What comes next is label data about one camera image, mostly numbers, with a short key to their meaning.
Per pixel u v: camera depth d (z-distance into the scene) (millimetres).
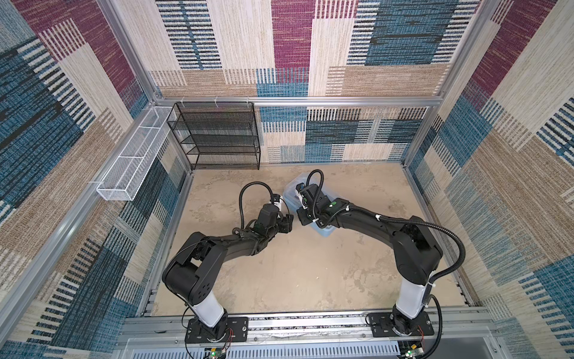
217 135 1110
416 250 476
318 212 691
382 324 729
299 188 825
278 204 836
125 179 697
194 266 470
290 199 966
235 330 730
